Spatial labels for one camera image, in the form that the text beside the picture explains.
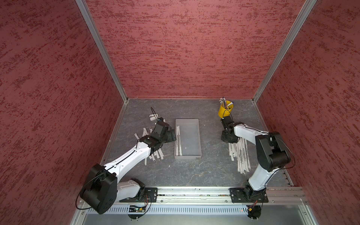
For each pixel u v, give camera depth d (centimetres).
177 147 92
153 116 105
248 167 83
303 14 74
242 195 73
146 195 74
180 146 92
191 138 97
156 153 90
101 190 40
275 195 76
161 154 89
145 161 86
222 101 97
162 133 66
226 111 103
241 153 90
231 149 91
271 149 51
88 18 76
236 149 91
